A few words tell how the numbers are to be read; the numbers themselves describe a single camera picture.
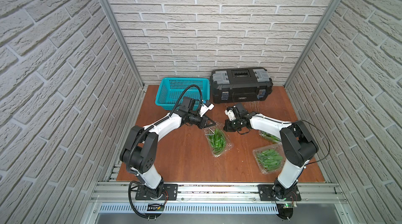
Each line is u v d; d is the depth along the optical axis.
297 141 0.50
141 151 0.46
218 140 0.86
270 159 0.81
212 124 0.81
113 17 0.83
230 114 0.87
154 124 0.51
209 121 0.79
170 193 0.74
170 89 1.14
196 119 0.75
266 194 0.73
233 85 0.97
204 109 0.77
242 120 0.69
